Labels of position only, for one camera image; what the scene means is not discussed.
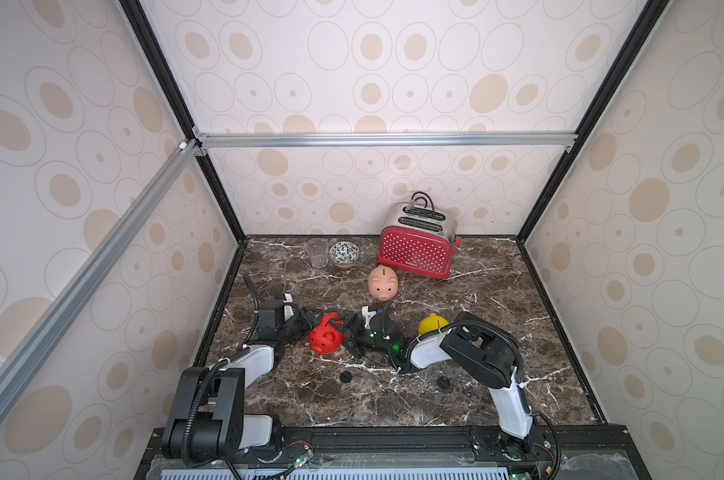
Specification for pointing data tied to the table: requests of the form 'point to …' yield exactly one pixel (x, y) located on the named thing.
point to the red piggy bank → (325, 339)
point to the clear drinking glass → (318, 250)
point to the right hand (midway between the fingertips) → (341, 326)
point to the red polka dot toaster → (419, 237)
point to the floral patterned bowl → (344, 252)
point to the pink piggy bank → (382, 283)
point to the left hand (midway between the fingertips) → (329, 313)
